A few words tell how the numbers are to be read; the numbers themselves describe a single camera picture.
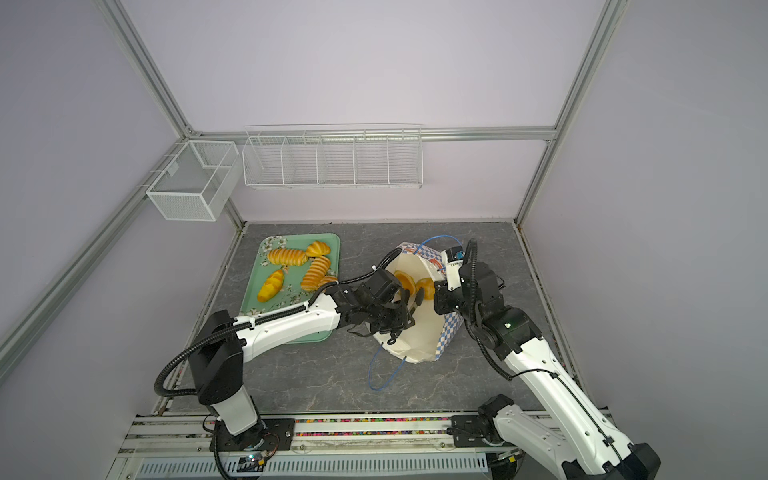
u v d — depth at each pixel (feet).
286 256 3.45
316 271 3.33
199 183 3.16
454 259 2.03
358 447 2.40
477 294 1.69
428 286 3.08
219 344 1.58
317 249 3.45
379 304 2.18
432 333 2.91
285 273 3.45
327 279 3.25
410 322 2.55
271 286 3.24
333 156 3.25
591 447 1.27
